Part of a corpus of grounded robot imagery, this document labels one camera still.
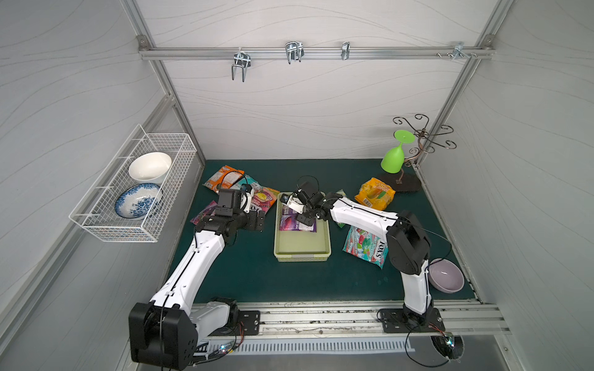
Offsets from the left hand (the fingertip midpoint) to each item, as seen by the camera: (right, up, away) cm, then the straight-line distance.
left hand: (252, 214), depth 82 cm
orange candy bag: (-19, +13, +26) cm, 35 cm away
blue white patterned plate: (-29, +6, -17) cm, 34 cm away
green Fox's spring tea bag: (+37, +6, +25) cm, 45 cm away
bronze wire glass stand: (+81, +32, +32) cm, 92 cm away
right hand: (+18, +2, +9) cm, 20 cm away
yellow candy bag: (+51, +6, +20) cm, 55 cm away
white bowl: (-31, +17, -9) cm, 36 cm away
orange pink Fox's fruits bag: (0, +5, +22) cm, 23 cm away
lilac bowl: (+70, -22, 0) cm, 73 cm away
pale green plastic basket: (+17, -14, +9) cm, 24 cm away
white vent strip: (+20, -39, -12) cm, 46 cm away
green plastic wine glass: (+54, +21, +8) cm, 58 cm away
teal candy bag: (-10, +13, +31) cm, 35 cm away
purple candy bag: (+12, -5, +14) cm, 19 cm away
